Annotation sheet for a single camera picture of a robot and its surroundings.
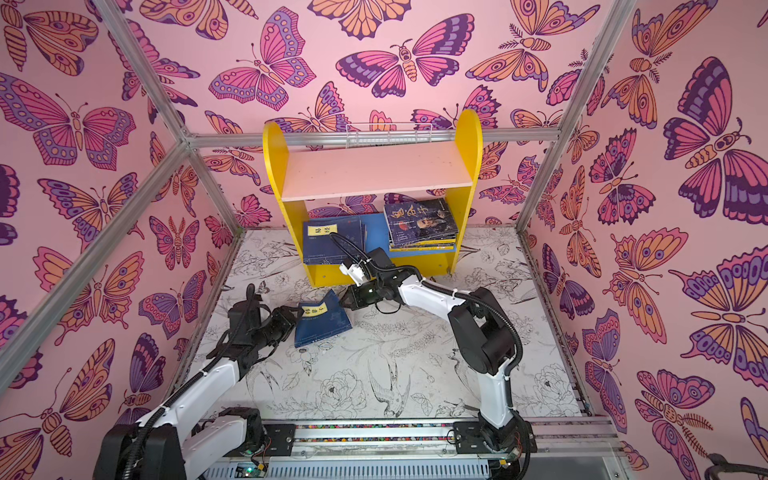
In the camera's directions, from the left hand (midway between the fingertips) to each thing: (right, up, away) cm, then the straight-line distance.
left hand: (303, 309), depth 86 cm
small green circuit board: (-9, -37, -13) cm, 40 cm away
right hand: (+10, +3, 0) cm, 11 cm away
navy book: (+4, -4, +3) cm, 6 cm away
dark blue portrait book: (+35, +26, +7) cm, 44 cm away
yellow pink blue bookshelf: (+10, +37, +30) cm, 49 cm away
